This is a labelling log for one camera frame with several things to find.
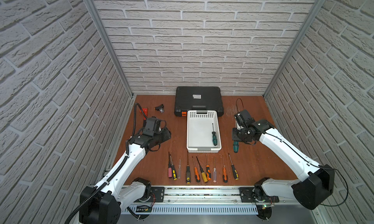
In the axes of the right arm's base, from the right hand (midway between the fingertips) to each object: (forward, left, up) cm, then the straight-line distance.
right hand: (235, 136), depth 80 cm
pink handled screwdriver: (-10, +38, -13) cm, 42 cm away
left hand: (+6, +37, 0) cm, 38 cm away
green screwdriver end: (+4, +9, -12) cm, 16 cm away
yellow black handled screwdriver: (-15, +20, -13) cm, 28 cm away
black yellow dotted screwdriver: (-13, +28, -14) cm, 34 cm away
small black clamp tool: (+35, +46, -13) cm, 59 cm away
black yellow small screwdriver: (-15, +35, -13) cm, 41 cm away
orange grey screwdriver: (-15, +23, -13) cm, 31 cm away
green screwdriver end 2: (-6, +2, 0) cm, 6 cm away
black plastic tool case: (+39, +16, -9) cm, 43 cm away
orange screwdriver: (-18, +8, -14) cm, 24 cm away
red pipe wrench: (+32, +57, -14) cm, 67 cm away
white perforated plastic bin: (+12, +16, -15) cm, 25 cm away
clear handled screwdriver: (-18, +14, -13) cm, 26 cm away
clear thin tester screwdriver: (-11, +33, -14) cm, 37 cm away
